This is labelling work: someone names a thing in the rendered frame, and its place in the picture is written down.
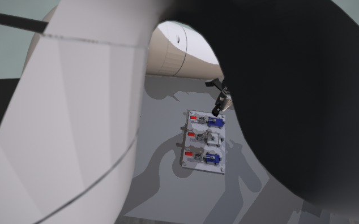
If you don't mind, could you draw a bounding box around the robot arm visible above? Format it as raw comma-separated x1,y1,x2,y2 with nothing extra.
0,0,359,224

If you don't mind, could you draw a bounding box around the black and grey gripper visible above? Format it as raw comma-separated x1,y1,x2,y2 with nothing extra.
212,89,233,117

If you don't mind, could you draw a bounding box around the toggle clamp with red handle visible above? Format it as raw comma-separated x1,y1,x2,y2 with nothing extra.
190,116,216,124
185,152,215,160

